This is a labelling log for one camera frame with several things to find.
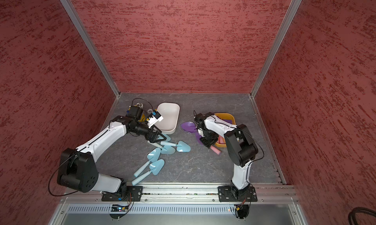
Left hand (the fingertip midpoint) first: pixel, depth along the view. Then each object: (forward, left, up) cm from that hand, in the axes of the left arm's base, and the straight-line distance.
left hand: (161, 137), depth 80 cm
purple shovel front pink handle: (+4, -36, -10) cm, 37 cm away
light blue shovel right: (0, -11, -13) cm, 17 cm away
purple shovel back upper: (+15, -16, -12) cm, 25 cm away
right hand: (0, -30, -11) cm, 32 cm away
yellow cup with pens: (+4, +10, +18) cm, 21 cm away
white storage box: (+28, -1, -13) cm, 31 cm away
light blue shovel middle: (-2, -2, -13) cm, 14 cm away
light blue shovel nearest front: (-13, +4, -14) cm, 19 cm away
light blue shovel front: (-6, +7, -14) cm, 17 cm away
